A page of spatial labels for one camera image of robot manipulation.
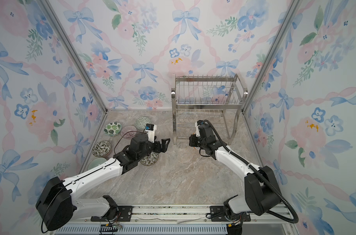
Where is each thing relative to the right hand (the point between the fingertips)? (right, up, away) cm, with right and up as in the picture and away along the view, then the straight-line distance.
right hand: (189, 136), depth 87 cm
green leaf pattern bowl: (-55, +4, +19) cm, 58 cm away
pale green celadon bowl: (-57, -15, +1) cm, 59 cm away
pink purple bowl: (-44, +4, +16) cm, 47 cm away
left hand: (-14, 0, -8) cm, 16 cm away
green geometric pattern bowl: (-36, +9, +23) cm, 43 cm away
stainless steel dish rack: (+24, +27, +30) cm, 47 cm away
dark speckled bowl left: (-57, -9, +9) cm, 59 cm away
